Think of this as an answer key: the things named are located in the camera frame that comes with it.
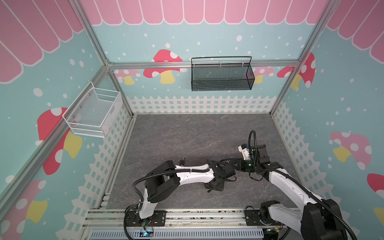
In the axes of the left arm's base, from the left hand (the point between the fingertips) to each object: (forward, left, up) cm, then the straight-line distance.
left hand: (215, 189), depth 83 cm
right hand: (+12, -8, +9) cm, 17 cm away
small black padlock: (+16, +20, -1) cm, 26 cm away
